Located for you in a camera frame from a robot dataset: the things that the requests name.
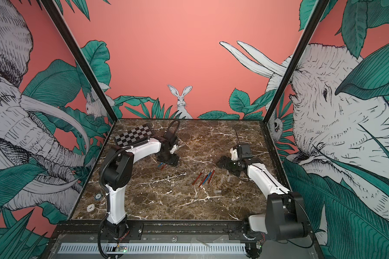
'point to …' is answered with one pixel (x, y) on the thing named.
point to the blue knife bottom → (208, 176)
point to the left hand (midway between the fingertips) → (173, 160)
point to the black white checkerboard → (133, 135)
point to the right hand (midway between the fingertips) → (221, 163)
